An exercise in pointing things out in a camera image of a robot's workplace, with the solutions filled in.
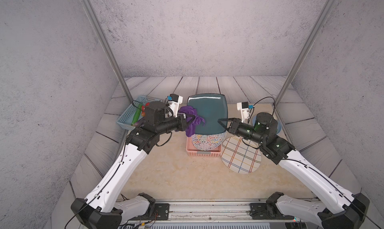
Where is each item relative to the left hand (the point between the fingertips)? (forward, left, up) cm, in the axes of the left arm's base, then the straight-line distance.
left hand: (196, 118), depth 65 cm
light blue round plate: (+20, -57, -34) cm, 69 cm away
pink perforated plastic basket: (+4, +3, -35) cm, 35 cm away
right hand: (-3, -9, 0) cm, 9 cm away
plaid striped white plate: (0, -27, -37) cm, 45 cm away
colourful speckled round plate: (+7, -7, -32) cm, 34 cm away
